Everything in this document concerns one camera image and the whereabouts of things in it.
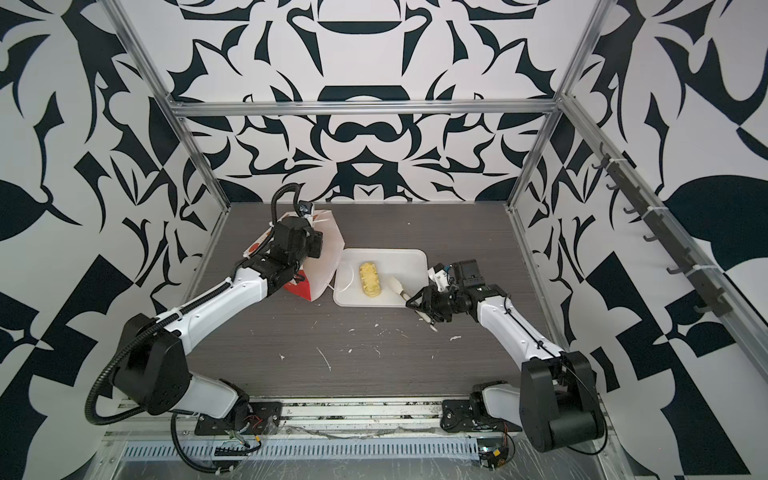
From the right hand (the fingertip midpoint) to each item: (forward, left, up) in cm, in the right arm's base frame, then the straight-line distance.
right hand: (414, 304), depth 81 cm
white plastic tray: (+14, +15, -7) cm, 22 cm away
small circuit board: (-33, -17, -13) cm, 39 cm away
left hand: (+19, +28, +13) cm, 36 cm away
